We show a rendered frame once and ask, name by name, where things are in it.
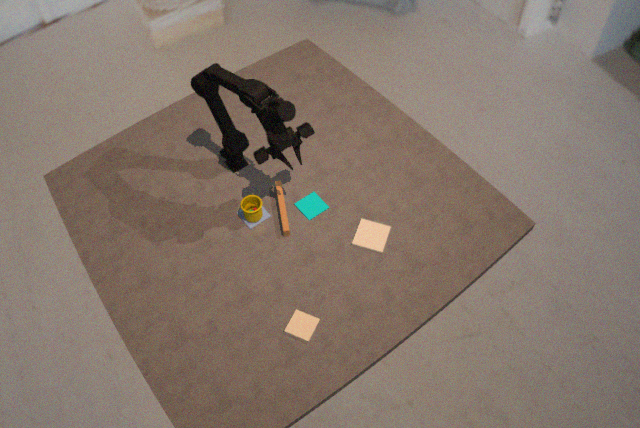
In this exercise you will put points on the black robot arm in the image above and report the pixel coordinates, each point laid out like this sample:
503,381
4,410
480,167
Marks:
251,92

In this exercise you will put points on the peach square tile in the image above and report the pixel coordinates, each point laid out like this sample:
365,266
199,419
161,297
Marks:
371,235

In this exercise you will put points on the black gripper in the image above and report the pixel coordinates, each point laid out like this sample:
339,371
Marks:
305,130

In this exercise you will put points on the tan square tile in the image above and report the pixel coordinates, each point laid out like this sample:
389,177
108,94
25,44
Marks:
302,325

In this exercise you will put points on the orange wooden bar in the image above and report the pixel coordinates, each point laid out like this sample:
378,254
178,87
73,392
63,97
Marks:
282,208

